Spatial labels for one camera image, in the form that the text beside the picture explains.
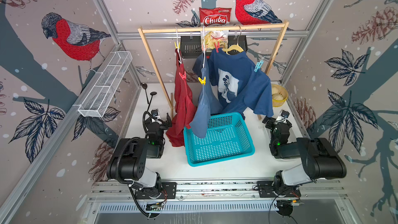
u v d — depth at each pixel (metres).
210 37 0.86
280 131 0.68
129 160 0.46
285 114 0.76
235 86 0.78
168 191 0.73
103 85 0.78
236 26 0.61
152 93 1.14
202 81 0.59
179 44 0.90
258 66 0.60
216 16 0.85
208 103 0.60
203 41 0.88
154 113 0.77
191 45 0.95
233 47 0.68
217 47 0.80
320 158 0.45
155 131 0.70
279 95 1.06
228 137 0.92
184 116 0.70
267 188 0.73
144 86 1.19
